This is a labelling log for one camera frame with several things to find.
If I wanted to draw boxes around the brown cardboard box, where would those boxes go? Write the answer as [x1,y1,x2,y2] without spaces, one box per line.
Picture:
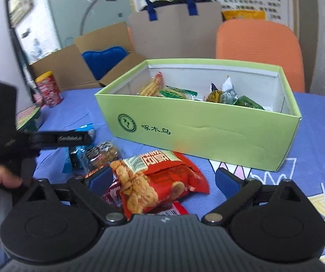
[27,21,147,92]

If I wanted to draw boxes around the orange chair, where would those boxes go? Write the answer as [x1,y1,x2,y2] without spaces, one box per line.
[215,19,305,93]

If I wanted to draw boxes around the red snack can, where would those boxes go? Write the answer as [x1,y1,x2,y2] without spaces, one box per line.
[34,71,64,108]

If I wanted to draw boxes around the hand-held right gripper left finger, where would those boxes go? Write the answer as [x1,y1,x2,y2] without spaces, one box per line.
[23,166,128,227]

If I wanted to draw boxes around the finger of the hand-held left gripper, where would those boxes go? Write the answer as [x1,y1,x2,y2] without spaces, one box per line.
[29,130,93,151]

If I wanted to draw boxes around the yellow plastic bag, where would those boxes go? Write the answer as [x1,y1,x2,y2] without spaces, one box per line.
[222,10,266,22]

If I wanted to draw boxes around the pink white peanut packet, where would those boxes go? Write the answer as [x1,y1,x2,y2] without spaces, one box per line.
[135,72,163,97]

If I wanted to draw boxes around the dark brown snack packet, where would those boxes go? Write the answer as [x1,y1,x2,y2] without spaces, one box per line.
[85,141,121,171]

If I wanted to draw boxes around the blue plastic cushion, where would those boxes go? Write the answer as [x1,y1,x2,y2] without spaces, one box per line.
[82,46,129,81]

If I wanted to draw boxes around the green silver snack packet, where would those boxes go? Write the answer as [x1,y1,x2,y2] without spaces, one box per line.
[205,75,238,105]

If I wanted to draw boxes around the blue patterned tablecloth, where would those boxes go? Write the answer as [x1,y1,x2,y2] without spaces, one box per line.
[0,87,325,272]

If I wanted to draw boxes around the dark green snack packet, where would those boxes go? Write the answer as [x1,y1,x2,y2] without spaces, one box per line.
[233,95,265,111]

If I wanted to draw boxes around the brown paper bag blue handles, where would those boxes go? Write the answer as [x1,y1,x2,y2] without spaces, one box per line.
[127,0,223,61]

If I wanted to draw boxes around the light green cardboard box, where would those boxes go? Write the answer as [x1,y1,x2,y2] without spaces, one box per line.
[95,58,302,172]

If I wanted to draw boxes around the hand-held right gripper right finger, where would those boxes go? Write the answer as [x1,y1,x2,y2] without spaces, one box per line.
[201,167,311,228]

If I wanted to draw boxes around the black metal stand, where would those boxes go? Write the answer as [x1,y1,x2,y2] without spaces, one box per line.
[5,0,37,97]

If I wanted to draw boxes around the round green tin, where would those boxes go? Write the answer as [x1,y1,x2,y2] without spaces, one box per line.
[15,104,44,131]

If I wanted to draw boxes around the red fried snack packet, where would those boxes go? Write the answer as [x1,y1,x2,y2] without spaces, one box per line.
[110,151,210,219]

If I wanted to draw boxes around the light green snack packet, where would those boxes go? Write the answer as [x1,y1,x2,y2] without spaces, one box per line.
[159,86,198,100]

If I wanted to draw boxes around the blue snack packet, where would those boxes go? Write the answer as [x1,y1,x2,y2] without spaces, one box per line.
[61,123,95,174]

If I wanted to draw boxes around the red white snack wrapper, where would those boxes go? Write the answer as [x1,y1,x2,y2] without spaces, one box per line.
[101,179,124,206]

